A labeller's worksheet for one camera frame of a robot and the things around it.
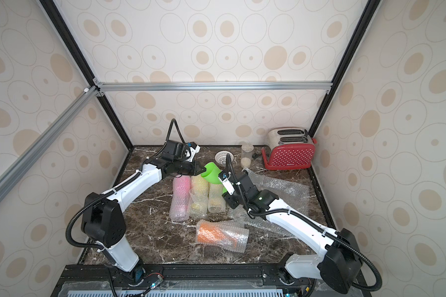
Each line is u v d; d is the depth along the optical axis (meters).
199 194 0.90
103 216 0.46
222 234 0.78
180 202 0.87
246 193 0.58
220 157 1.12
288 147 0.96
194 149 0.79
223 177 0.68
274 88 1.67
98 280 0.73
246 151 1.00
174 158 0.69
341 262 0.40
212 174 0.79
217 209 0.92
